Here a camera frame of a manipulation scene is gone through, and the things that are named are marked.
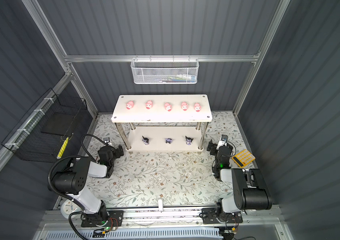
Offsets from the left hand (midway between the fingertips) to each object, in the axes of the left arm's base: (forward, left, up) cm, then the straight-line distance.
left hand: (111, 147), depth 96 cm
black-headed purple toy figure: (-1, -37, +5) cm, 37 cm away
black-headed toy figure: (-1, -23, +7) cm, 24 cm away
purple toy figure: (-3, -50, +7) cm, 50 cm away
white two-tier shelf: (+23, -34, -4) cm, 41 cm away
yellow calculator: (-12, -84, -2) cm, 85 cm away
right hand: (-5, -70, +7) cm, 70 cm away
